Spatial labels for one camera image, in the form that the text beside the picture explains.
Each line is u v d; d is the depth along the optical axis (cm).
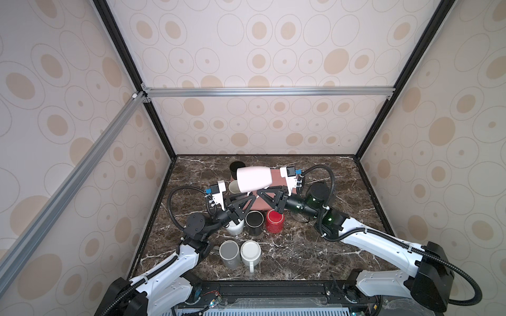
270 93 94
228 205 61
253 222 84
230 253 73
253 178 59
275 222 85
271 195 64
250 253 76
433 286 39
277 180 59
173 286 58
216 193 60
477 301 39
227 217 60
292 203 59
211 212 60
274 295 74
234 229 83
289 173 59
